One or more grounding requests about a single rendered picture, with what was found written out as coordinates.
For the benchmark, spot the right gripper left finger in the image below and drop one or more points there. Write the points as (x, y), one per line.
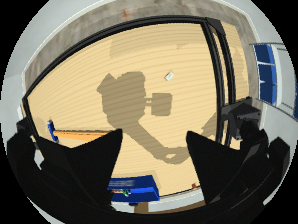
(91, 164)

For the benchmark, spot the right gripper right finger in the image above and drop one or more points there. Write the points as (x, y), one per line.
(217, 165)

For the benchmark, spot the orange and blue hammer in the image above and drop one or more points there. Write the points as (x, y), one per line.
(79, 135)

